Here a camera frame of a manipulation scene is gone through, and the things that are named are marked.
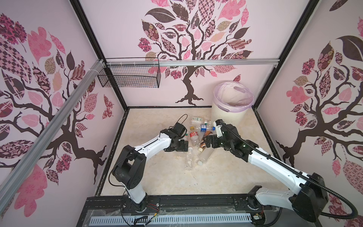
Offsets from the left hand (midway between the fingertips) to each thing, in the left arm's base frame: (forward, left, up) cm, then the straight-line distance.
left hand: (179, 150), depth 89 cm
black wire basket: (+44, +27, +28) cm, 59 cm away
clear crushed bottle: (-4, -6, -5) cm, 9 cm away
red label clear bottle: (+12, -11, -5) cm, 17 cm away
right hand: (+2, -18, +13) cm, 22 cm away
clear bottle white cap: (-2, -18, -5) cm, 18 cm away
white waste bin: (+16, -35, +13) cm, 41 cm away
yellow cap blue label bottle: (+18, -18, -1) cm, 25 cm away
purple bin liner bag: (+36, -39, +14) cm, 55 cm away
